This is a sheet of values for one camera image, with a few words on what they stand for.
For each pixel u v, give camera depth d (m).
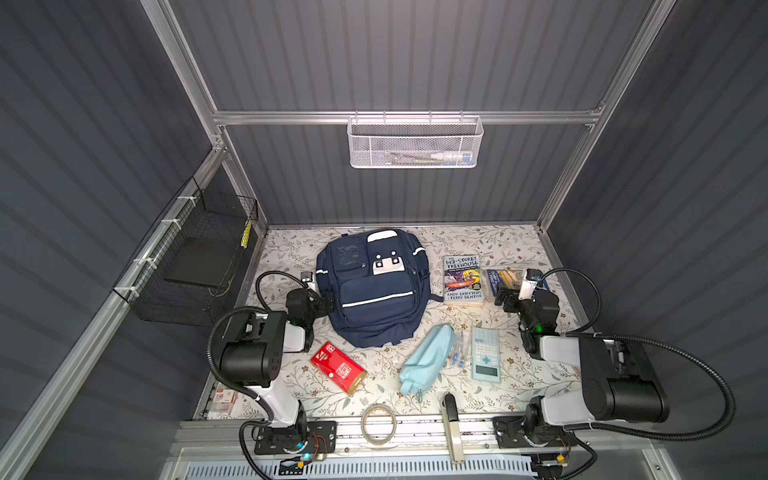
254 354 0.48
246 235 0.84
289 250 1.15
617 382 0.45
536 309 0.72
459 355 0.87
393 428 0.74
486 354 0.86
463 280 1.01
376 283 0.99
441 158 0.91
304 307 0.78
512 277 1.02
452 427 0.72
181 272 0.74
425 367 0.79
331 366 0.92
